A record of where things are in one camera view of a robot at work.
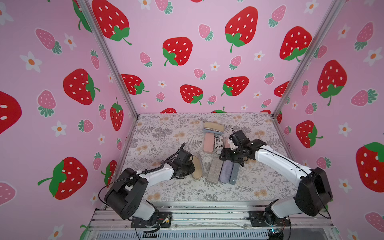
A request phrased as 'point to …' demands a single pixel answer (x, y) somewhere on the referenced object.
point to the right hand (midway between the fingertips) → (226, 156)
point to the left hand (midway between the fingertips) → (195, 168)
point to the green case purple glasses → (234, 173)
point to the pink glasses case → (209, 142)
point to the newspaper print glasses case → (219, 143)
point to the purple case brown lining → (226, 171)
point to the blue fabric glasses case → (214, 127)
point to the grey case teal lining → (213, 173)
